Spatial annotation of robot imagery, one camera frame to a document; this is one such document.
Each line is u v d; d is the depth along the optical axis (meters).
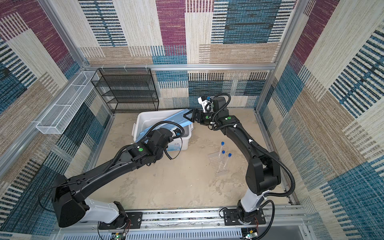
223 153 0.80
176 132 0.67
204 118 0.72
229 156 0.79
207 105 0.74
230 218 0.73
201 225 0.73
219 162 0.92
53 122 0.70
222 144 0.83
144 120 0.99
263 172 0.45
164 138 0.56
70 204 0.38
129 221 0.73
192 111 0.71
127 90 1.09
